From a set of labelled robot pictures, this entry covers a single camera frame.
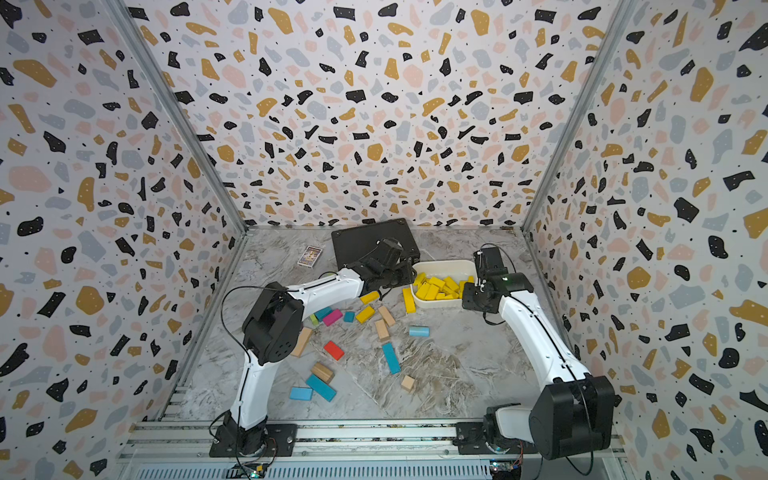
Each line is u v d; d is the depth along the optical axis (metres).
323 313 0.62
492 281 0.58
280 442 0.73
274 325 0.54
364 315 0.97
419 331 0.91
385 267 0.76
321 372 0.83
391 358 0.87
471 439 0.74
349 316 0.96
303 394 0.80
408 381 0.82
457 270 1.05
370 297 0.74
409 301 0.98
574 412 0.40
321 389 0.82
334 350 0.90
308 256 1.10
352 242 1.13
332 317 0.95
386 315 0.97
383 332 0.90
